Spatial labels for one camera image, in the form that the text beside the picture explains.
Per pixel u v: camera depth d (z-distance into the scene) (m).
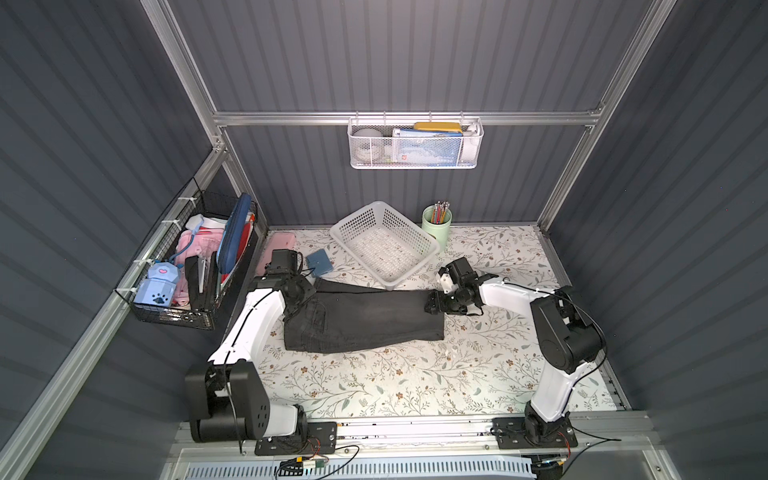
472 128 0.87
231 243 0.65
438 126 0.89
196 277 0.65
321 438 0.74
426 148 0.85
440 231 1.05
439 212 1.04
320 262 1.08
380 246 1.15
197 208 0.80
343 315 0.91
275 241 1.18
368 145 0.84
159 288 0.60
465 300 0.74
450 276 0.83
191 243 0.71
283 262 0.68
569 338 0.50
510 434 0.73
